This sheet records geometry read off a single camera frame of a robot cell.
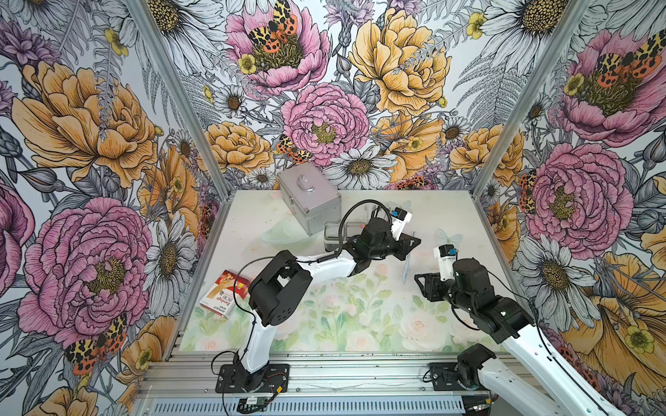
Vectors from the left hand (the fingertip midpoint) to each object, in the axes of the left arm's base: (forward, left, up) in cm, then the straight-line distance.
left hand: (418, 246), depth 84 cm
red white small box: (-11, +63, -13) cm, 66 cm away
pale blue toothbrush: (+2, 0, -19) cm, 19 cm away
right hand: (-12, +1, -1) cm, 12 cm away
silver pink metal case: (+24, +36, -3) cm, 43 cm away
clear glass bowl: (+20, +46, -17) cm, 53 cm away
